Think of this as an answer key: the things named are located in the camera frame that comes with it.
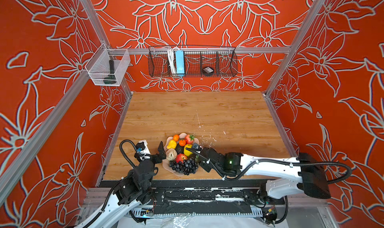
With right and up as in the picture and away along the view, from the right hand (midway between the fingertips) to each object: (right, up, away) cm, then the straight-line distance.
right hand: (198, 156), depth 77 cm
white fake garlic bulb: (-14, +1, +1) cm, 15 cm away
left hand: (-23, +7, -2) cm, 24 cm away
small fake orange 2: (-9, +5, +7) cm, 12 cm away
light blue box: (-11, +53, +13) cm, 56 cm away
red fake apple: (-9, -2, +3) cm, 10 cm away
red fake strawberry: (-5, +7, +8) cm, 12 cm away
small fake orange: (-13, +8, +10) cm, 18 cm away
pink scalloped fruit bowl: (-18, -4, +3) cm, 18 cm away
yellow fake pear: (-14, +4, +7) cm, 17 cm away
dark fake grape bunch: (-5, -4, -4) cm, 8 cm away
